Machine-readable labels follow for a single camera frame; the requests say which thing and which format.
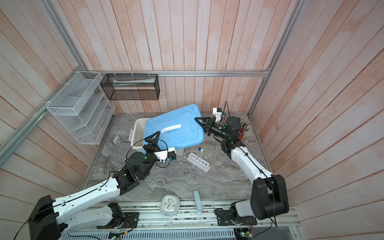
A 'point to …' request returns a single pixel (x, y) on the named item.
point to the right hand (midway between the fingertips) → (194, 120)
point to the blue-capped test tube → (199, 149)
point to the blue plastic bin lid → (178, 127)
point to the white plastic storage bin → (137, 135)
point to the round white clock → (169, 205)
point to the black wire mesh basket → (131, 86)
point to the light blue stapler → (198, 203)
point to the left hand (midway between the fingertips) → (159, 138)
